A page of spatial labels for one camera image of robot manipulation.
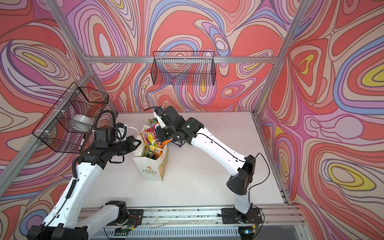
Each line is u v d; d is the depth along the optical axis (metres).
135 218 0.73
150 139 0.72
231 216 0.74
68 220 0.38
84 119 0.73
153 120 1.10
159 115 0.53
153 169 0.75
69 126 0.72
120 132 0.60
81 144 0.72
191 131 0.48
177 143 0.99
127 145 0.65
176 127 0.51
